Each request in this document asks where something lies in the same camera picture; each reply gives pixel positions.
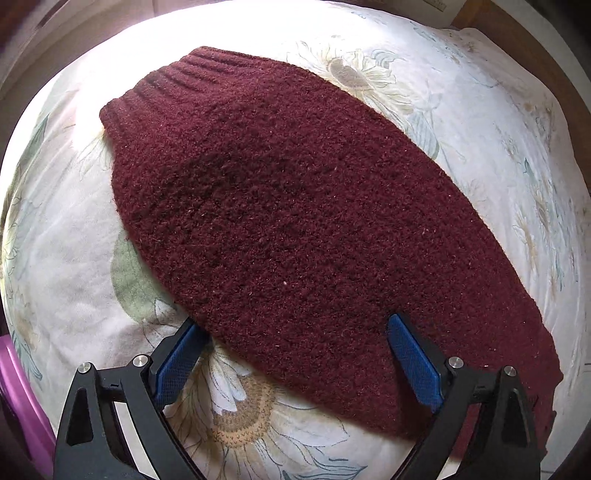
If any white floral bed duvet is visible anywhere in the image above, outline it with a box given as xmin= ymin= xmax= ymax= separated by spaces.
xmin=1 ymin=1 xmax=590 ymax=479

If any wooden bed headboard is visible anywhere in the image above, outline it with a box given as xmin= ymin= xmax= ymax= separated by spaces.
xmin=452 ymin=0 xmax=590 ymax=183

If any purple plastic object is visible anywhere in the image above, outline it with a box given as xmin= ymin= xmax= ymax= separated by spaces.
xmin=1 ymin=335 xmax=56 ymax=479

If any dark red knitted sweater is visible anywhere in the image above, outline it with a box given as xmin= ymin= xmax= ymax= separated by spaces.
xmin=99 ymin=47 xmax=563 ymax=444

